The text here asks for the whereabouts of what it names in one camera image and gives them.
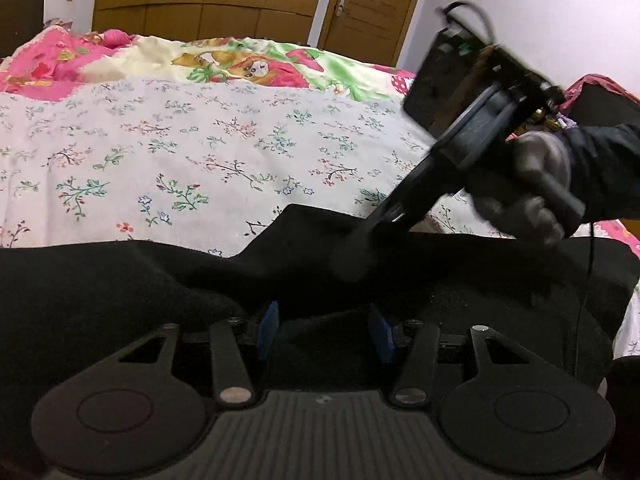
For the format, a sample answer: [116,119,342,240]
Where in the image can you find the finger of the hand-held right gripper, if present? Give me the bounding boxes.
[331,152,453,283]

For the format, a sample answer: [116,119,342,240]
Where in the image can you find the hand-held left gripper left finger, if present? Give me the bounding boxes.
[117,302,281,407]

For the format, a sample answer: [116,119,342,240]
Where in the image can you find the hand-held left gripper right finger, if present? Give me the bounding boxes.
[367,305,531,407]

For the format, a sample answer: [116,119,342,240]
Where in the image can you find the black pants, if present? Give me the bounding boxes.
[0,203,640,461]

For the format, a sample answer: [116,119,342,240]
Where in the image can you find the person's right forearm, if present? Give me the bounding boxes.
[555,122,640,223]

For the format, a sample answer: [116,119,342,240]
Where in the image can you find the person's right hand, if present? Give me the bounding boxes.
[470,131,575,247]

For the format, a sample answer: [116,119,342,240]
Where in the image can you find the wooden door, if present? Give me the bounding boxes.
[317,0,431,68]

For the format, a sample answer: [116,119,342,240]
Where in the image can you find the white floral bed sheet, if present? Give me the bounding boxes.
[0,77,640,356]

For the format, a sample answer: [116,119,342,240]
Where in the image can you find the pink cartoon quilt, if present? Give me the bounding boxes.
[0,25,640,261]

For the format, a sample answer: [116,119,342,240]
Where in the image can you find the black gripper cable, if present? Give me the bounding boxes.
[574,220,597,366]

